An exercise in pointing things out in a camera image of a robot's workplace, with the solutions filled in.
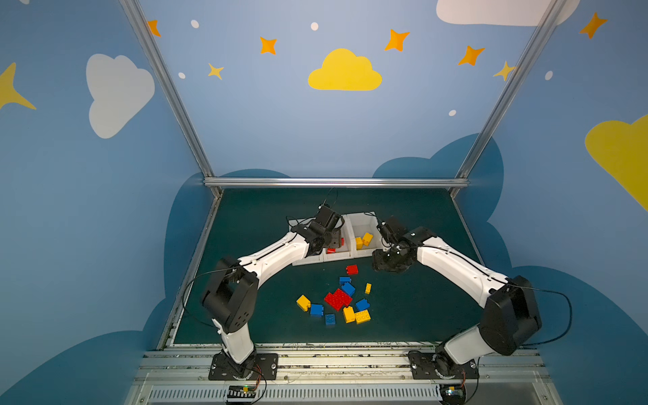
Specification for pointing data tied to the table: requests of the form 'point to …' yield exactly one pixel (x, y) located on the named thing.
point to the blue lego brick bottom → (330, 319)
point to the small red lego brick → (352, 269)
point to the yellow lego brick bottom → (349, 314)
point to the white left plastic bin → (310, 258)
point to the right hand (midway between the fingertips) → (381, 264)
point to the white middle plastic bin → (347, 250)
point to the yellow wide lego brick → (362, 316)
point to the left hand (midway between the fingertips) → (331, 233)
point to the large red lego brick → (338, 299)
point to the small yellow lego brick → (368, 288)
